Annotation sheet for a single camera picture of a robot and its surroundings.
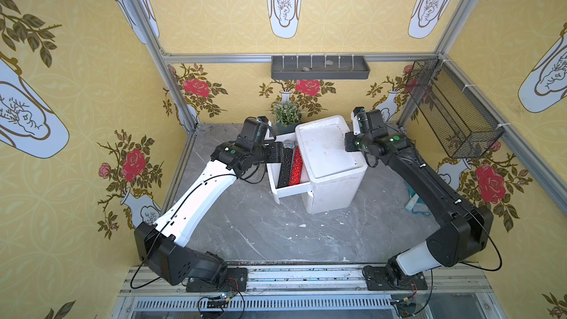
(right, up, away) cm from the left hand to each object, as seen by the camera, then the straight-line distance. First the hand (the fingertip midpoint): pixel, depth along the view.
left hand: (276, 151), depth 77 cm
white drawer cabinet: (+19, -8, -5) cm, 21 cm away
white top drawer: (+5, +5, +12) cm, 14 cm away
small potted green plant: (+3, +15, +26) cm, 31 cm away
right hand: (+24, +4, +5) cm, 25 cm away
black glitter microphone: (+3, -5, +5) cm, 8 cm away
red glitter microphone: (+7, -6, +5) cm, 10 cm away
